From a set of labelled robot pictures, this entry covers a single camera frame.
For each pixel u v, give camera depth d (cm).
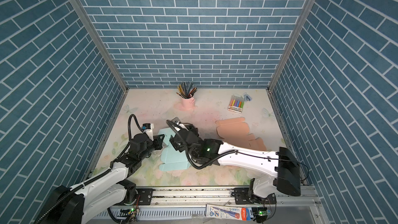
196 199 74
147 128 75
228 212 69
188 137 50
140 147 66
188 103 105
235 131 97
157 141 83
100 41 93
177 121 59
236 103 111
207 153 51
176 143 52
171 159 83
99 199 52
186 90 105
